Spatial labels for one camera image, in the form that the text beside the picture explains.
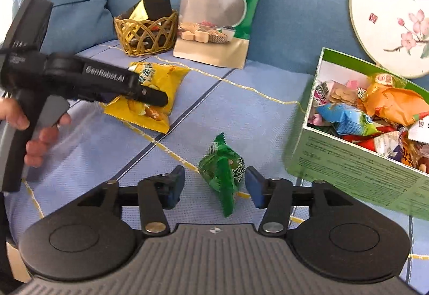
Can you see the yellow cake packet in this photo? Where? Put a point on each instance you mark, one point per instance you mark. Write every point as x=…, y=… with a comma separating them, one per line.
x=384, y=80

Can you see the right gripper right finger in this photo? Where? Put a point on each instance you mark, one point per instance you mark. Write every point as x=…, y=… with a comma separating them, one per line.
x=272, y=195

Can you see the large beige green grain bag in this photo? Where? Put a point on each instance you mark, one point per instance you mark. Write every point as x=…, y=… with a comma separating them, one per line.
x=215, y=32

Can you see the blue candy packet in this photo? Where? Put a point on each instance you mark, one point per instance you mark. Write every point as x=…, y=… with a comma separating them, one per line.
x=347, y=119

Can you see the woven bamboo basket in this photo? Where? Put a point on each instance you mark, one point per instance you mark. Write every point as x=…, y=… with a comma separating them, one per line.
x=146, y=37

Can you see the blue sofa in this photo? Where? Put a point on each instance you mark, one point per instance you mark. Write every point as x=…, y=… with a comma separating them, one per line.
x=169, y=152

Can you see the green snack packet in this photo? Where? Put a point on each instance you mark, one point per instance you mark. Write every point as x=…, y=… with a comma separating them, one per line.
x=223, y=170

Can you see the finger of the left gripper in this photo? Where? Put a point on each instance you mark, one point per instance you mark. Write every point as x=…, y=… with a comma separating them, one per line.
x=151, y=96

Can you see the blue cushion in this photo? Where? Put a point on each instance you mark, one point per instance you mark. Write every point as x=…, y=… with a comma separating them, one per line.
x=76, y=25

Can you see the red white snack packet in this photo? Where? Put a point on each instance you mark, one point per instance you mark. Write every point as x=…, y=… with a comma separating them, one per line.
x=385, y=144

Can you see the green white cardboard box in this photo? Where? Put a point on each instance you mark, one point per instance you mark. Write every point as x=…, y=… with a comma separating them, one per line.
x=316, y=151

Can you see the yellow chip bag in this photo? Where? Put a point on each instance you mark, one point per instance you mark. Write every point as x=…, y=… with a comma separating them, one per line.
x=160, y=83

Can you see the orange snack packet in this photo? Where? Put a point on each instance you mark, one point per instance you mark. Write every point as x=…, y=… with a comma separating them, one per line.
x=400, y=106

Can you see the yellow black packet in basket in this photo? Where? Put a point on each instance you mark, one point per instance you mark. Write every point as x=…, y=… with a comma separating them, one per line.
x=148, y=10

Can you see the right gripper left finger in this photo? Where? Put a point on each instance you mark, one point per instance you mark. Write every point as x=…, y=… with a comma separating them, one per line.
x=157, y=194

